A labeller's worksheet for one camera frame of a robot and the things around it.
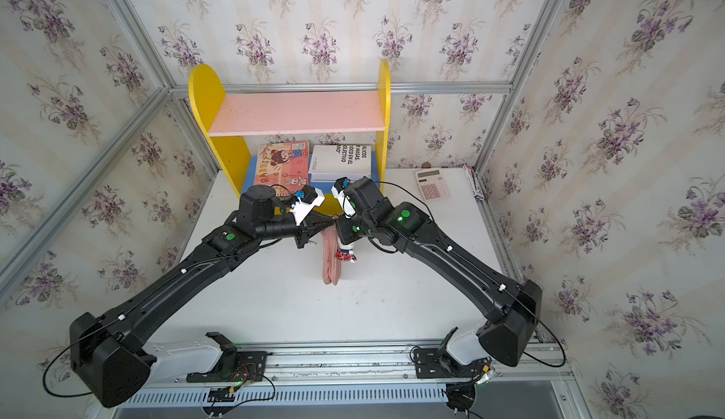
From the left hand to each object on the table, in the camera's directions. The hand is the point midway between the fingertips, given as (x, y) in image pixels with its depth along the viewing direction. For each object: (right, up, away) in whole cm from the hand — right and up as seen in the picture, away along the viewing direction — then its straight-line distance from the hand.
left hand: (337, 225), depth 69 cm
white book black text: (-5, +19, +29) cm, 35 cm away
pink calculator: (+35, +12, +43) cm, 57 cm away
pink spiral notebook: (-23, +18, +32) cm, 43 cm away
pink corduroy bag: (-3, -15, +17) cm, 22 cm away
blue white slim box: (+53, +12, +45) cm, 71 cm away
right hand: (0, 0, +2) cm, 2 cm away
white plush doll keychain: (+2, -7, -1) cm, 7 cm away
